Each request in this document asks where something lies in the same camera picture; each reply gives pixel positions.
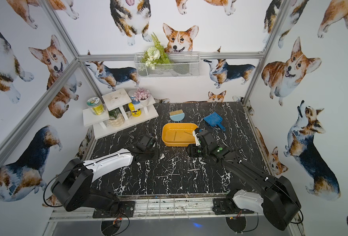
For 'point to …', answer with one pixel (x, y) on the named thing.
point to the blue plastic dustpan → (214, 119)
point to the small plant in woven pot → (116, 118)
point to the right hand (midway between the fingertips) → (191, 144)
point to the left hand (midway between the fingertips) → (158, 149)
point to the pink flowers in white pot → (142, 94)
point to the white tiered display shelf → (117, 99)
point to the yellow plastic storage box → (178, 134)
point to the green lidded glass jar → (96, 106)
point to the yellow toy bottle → (136, 113)
